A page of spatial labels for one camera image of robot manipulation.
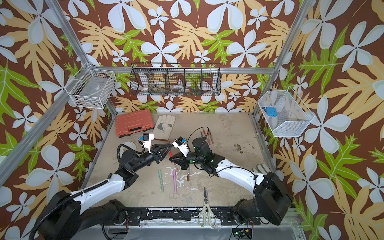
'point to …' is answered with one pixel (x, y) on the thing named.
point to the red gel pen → (176, 166)
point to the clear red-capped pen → (208, 134)
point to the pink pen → (175, 180)
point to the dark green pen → (201, 134)
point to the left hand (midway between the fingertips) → (171, 144)
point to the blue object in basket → (270, 111)
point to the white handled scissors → (211, 215)
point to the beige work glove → (163, 127)
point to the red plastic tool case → (134, 122)
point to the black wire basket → (176, 79)
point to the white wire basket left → (94, 89)
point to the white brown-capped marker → (188, 177)
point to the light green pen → (161, 180)
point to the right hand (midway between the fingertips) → (170, 159)
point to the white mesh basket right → (285, 113)
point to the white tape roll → (130, 144)
